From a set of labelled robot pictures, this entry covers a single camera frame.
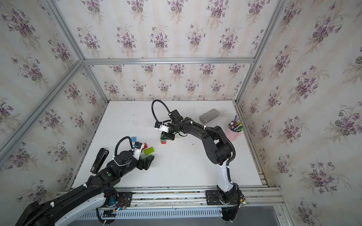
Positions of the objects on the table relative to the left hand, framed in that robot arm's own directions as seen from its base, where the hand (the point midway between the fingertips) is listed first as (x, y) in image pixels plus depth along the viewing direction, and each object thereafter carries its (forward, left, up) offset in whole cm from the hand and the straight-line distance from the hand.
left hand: (148, 154), depth 82 cm
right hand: (+14, -9, -2) cm, 17 cm away
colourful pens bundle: (+18, -57, +3) cm, 60 cm away
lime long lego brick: (+5, +1, -6) cm, 8 cm away
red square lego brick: (+11, -7, -5) cm, 14 cm away
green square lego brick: (+11, -8, -2) cm, 13 cm away
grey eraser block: (+33, -41, -4) cm, 52 cm away
